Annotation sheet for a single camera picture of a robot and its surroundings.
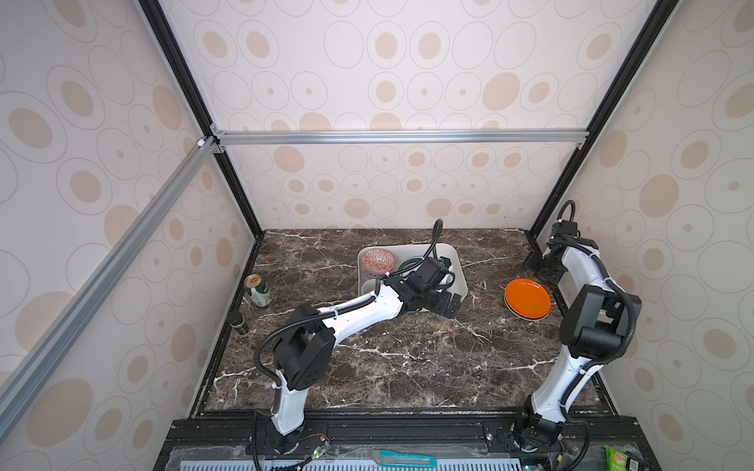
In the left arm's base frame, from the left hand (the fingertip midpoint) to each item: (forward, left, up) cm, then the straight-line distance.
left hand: (457, 298), depth 81 cm
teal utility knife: (-36, +19, -14) cm, 43 cm away
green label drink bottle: (+7, +60, -7) cm, 60 cm away
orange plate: (+8, -27, -14) cm, 32 cm away
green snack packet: (-36, -35, -13) cm, 52 cm away
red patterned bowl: (+22, +23, -13) cm, 35 cm away
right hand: (+14, -28, -7) cm, 32 cm away
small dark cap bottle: (-4, +63, -8) cm, 64 cm away
